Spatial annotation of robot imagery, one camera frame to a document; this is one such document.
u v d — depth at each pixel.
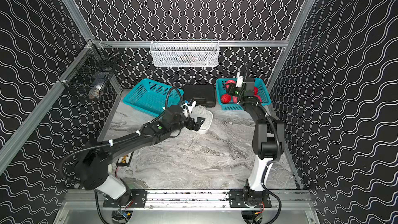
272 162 0.54
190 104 0.71
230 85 0.88
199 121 0.74
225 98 1.09
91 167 0.44
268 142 0.52
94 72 0.97
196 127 0.73
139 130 0.55
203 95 1.13
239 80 0.86
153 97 1.17
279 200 0.65
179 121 0.66
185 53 1.30
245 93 0.75
